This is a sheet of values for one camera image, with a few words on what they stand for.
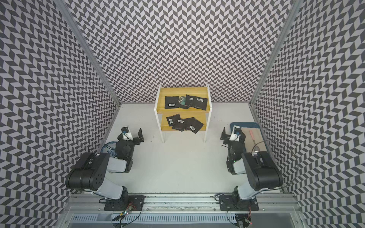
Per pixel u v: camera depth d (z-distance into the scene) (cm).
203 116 73
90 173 45
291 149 76
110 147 87
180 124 87
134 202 72
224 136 81
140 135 84
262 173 45
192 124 87
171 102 75
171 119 88
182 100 75
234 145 68
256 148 91
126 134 75
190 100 75
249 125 106
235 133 74
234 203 67
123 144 71
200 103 74
